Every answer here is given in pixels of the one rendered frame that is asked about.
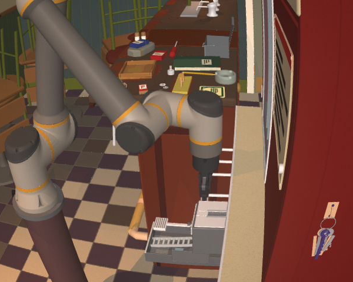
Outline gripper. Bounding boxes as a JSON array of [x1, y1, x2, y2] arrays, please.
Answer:
[[192, 155, 219, 202]]

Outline beige cigarette machine body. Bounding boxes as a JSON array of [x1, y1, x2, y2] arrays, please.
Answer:
[[217, 104, 267, 282]]

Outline grey coin mechanism box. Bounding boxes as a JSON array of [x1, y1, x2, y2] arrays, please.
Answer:
[[192, 200, 229, 255]]

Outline grey delivery tray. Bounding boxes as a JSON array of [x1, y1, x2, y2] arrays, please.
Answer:
[[144, 223, 222, 267]]

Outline wooden tray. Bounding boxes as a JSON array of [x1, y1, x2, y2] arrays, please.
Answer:
[[118, 59, 157, 80]]

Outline blue cigarette pack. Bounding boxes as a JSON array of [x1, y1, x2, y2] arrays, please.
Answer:
[[129, 40, 150, 50]]

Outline grey flat tray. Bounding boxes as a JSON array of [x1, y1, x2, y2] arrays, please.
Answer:
[[180, 5, 201, 18]]

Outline dark red bar counter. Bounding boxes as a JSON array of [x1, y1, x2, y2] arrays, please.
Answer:
[[88, 0, 242, 268]]

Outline grey ribbed block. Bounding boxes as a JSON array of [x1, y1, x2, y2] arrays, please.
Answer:
[[152, 217, 169, 233]]

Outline green card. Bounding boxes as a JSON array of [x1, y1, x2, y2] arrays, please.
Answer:
[[199, 85, 227, 98]]

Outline yellow block with wooden pegs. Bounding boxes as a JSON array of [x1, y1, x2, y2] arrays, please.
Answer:
[[171, 73, 194, 95]]

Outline grey ashtray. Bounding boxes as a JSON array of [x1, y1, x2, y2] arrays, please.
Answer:
[[214, 69, 238, 86]]

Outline yellow pencil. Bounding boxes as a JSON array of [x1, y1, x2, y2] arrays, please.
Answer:
[[182, 71, 217, 77]]

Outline white framed glass picture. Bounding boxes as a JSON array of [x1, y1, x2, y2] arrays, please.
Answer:
[[261, 0, 276, 185]]

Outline cream framed slatted panel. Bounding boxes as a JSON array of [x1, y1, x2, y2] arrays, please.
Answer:
[[272, 13, 295, 191]]

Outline green book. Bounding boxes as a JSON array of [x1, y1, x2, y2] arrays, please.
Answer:
[[172, 55, 222, 72]]

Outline blue key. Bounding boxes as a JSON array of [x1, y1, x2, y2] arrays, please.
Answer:
[[314, 229, 330, 261]]

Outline tan key hook plaque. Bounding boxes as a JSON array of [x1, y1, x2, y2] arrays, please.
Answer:
[[325, 201, 340, 220]]

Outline grey key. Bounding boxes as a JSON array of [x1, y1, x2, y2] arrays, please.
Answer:
[[323, 228, 336, 250]]

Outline grey metal box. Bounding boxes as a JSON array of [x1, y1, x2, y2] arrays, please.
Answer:
[[202, 16, 236, 59]]

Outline grey dish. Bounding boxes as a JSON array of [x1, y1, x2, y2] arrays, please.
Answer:
[[127, 41, 156, 58]]

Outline green bamboo chair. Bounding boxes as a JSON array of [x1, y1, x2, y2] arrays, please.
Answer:
[[101, 0, 165, 51], [0, 16, 38, 82]]

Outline wooden slat chair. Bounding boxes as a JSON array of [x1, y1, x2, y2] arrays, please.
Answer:
[[0, 75, 32, 161]]

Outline brass foot rail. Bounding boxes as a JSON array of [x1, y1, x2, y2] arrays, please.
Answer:
[[128, 196, 149, 241]]

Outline silver key ring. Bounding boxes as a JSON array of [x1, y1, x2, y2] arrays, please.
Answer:
[[320, 216, 337, 230]]

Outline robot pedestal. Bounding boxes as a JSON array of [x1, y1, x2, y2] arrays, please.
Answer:
[[13, 203, 89, 282]]

